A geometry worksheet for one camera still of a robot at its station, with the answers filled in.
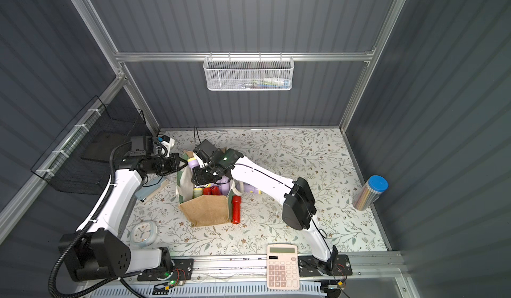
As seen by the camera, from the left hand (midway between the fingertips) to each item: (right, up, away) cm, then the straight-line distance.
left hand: (188, 163), depth 79 cm
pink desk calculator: (+37, -38, -7) cm, 53 cm away
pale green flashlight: (+2, -13, +5) cm, 14 cm away
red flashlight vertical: (+9, -13, +9) cm, 18 cm away
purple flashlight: (+24, -12, +11) cm, 29 cm away
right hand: (+4, -6, -4) cm, 8 cm away
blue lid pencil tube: (+72, -11, -3) cm, 73 cm away
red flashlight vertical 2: (+19, -20, +7) cm, 28 cm away
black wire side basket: (-36, +2, -10) cm, 37 cm away
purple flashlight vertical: (+3, +1, -3) cm, 4 cm away
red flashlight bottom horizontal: (+5, -13, +7) cm, 16 cm away
